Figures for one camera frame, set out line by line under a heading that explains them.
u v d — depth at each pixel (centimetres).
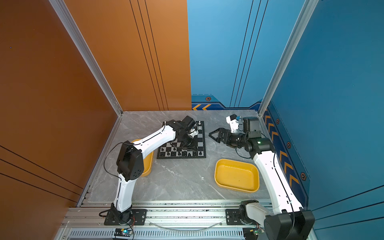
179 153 94
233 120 66
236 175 86
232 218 72
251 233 71
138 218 74
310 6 69
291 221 36
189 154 93
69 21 74
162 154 94
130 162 52
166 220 74
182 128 68
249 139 55
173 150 96
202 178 87
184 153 93
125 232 71
